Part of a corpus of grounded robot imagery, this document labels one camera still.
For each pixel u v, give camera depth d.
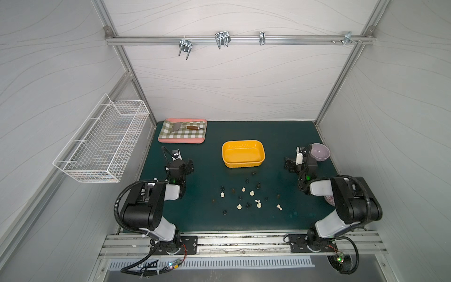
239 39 0.78
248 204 0.84
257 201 0.86
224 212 0.82
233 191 0.88
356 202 0.47
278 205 0.84
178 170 0.71
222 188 0.89
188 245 0.74
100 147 0.69
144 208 0.45
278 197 0.87
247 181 0.93
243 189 0.88
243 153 1.07
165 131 1.15
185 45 0.79
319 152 1.04
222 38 0.77
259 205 0.84
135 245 0.75
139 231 0.48
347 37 0.77
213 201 0.84
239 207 0.84
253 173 0.96
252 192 0.88
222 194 0.87
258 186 0.89
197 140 1.11
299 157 0.84
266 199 0.86
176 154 0.81
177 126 1.17
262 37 0.78
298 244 0.73
